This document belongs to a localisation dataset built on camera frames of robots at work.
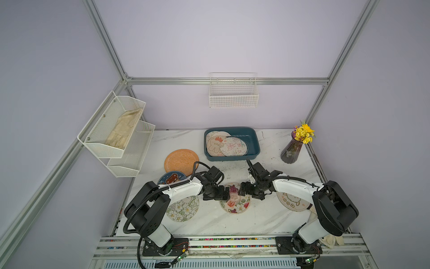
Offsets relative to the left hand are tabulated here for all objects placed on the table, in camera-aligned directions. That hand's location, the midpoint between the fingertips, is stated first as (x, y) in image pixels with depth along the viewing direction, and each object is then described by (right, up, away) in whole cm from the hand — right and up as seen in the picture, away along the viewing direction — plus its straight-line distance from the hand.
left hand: (221, 199), depth 86 cm
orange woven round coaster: (-25, +19, +18) cm, 36 cm away
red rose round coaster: (+8, -3, 0) cm, 8 cm away
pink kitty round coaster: (-2, +35, +26) cm, 43 cm away
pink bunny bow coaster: (-5, +31, +25) cm, 40 cm away
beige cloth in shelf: (-48, +37, -6) cm, 60 cm away
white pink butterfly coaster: (+8, +28, +22) cm, 36 cm away
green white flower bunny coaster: (-20, -5, -2) cm, 20 cm away
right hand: (+11, +1, +1) cm, 11 cm away
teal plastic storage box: (+20, +36, +29) cm, 50 cm away
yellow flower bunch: (+43, +35, 0) cm, 55 cm away
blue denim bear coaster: (-30, +10, +10) cm, 33 cm away
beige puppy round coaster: (+37, -2, 0) cm, 37 cm away
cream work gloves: (+50, -15, -11) cm, 53 cm away
